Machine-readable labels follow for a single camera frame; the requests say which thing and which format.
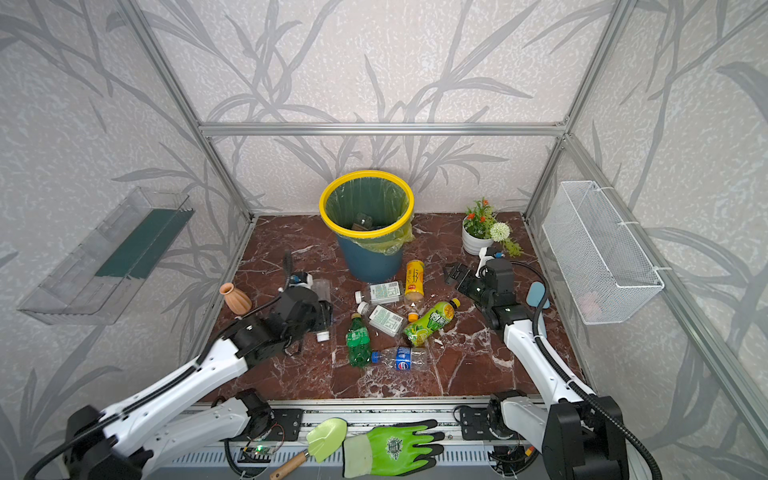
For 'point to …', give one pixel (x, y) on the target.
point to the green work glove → (394, 450)
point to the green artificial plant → (480, 221)
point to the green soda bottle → (358, 343)
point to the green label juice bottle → (439, 315)
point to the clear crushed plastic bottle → (363, 223)
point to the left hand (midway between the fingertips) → (331, 299)
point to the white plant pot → (472, 244)
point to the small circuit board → (256, 454)
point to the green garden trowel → (321, 440)
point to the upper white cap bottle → (380, 293)
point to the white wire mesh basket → (602, 268)
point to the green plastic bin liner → (383, 199)
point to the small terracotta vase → (235, 300)
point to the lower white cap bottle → (383, 319)
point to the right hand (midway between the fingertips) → (454, 263)
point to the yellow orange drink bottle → (414, 281)
